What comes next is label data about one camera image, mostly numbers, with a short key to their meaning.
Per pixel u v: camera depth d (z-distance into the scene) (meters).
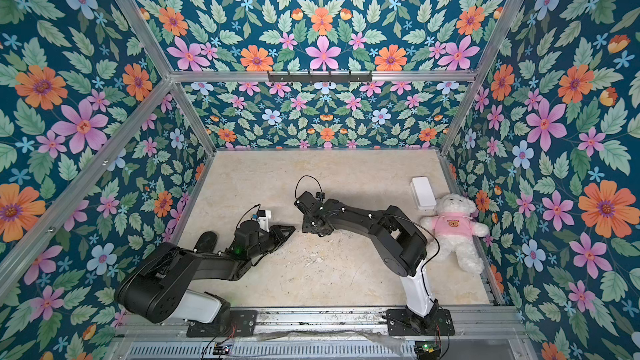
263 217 0.84
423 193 1.02
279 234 0.80
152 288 0.44
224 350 0.72
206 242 0.88
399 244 0.50
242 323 0.73
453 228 0.84
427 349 0.72
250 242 0.70
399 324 0.72
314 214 0.71
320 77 0.91
